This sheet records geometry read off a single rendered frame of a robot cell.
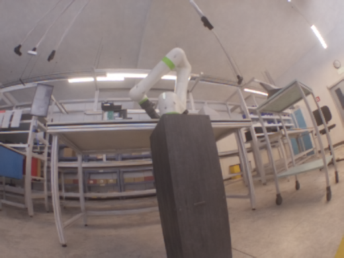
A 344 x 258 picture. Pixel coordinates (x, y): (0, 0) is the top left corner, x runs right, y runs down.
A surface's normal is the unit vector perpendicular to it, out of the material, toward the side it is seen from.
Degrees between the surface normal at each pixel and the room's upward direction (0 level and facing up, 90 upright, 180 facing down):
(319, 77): 90
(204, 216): 90
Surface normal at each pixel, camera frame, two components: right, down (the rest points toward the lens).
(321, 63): -0.95, 0.03
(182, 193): 0.32, -0.36
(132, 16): 0.14, 0.93
